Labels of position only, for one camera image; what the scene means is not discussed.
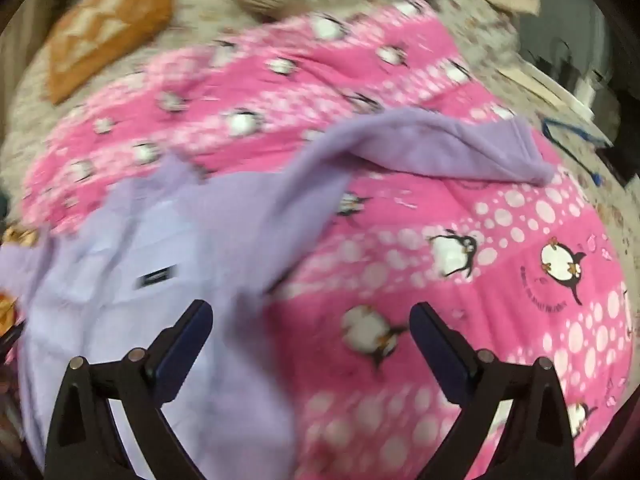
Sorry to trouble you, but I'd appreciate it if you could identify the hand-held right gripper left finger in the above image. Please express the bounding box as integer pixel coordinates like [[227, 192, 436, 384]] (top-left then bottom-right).
[[44, 299, 216, 480]]

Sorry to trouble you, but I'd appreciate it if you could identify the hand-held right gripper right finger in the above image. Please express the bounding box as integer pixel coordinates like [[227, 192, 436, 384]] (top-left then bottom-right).
[[409, 301, 578, 480]]

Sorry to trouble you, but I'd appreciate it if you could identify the purple fleece-lined jacket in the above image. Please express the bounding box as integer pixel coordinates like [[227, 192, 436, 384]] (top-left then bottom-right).
[[0, 109, 555, 480]]

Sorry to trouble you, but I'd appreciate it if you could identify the pink penguin print blanket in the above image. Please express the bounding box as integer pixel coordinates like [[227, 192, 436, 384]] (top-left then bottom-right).
[[22, 0, 640, 480]]

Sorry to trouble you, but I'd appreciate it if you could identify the yellow red patterned cloth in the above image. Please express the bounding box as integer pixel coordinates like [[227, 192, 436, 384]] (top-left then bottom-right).
[[0, 226, 40, 331]]

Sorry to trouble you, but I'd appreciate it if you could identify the white box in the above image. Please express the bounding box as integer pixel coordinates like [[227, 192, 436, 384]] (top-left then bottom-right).
[[500, 62, 596, 111]]

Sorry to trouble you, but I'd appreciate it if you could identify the floral bedsheet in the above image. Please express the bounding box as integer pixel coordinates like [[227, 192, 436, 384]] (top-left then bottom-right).
[[0, 0, 640, 311]]

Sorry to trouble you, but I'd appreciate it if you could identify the orange checkered cushion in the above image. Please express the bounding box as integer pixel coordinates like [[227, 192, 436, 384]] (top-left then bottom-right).
[[42, 0, 178, 106]]

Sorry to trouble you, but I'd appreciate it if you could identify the blue cable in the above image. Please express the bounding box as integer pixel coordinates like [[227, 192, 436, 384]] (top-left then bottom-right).
[[542, 117, 618, 188]]

